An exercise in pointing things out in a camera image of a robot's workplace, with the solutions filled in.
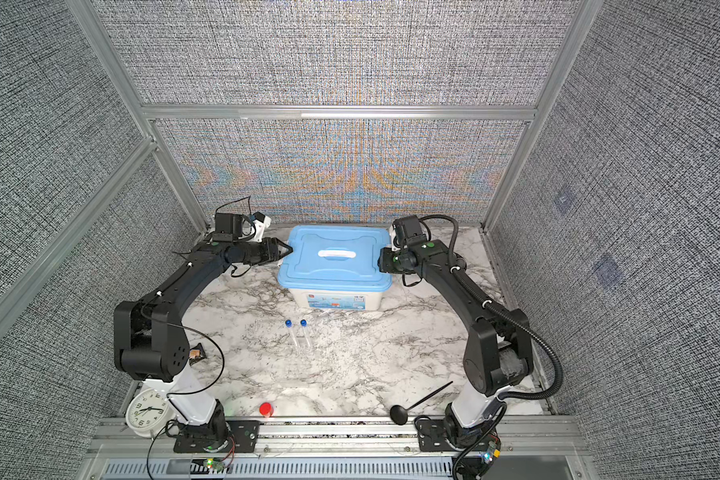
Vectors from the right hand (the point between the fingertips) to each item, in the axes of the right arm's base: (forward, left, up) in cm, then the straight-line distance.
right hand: (385, 261), depth 88 cm
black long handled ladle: (-37, -2, -16) cm, 41 cm away
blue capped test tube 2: (-20, +26, -1) cm, 33 cm away
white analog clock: (-38, +60, -12) cm, 72 cm away
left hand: (+3, +29, +2) cm, 30 cm away
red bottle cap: (-37, +31, -13) cm, 50 cm away
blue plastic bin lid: (0, +15, +1) cm, 15 cm away
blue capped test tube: (-20, +22, -1) cm, 30 cm away
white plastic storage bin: (-8, +14, -9) cm, 19 cm away
